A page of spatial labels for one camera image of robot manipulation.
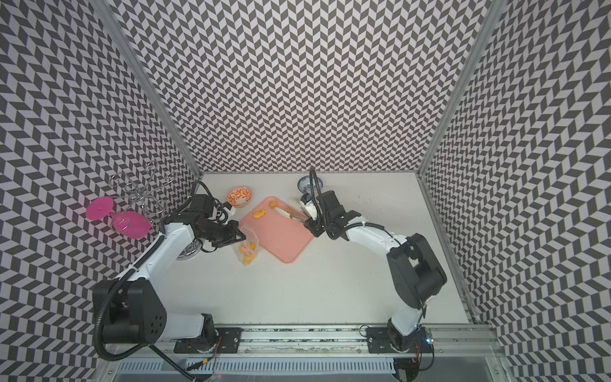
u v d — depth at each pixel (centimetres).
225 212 77
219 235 74
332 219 69
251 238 86
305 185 112
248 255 87
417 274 46
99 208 67
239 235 81
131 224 64
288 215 91
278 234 91
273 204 107
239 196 108
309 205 79
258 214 102
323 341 75
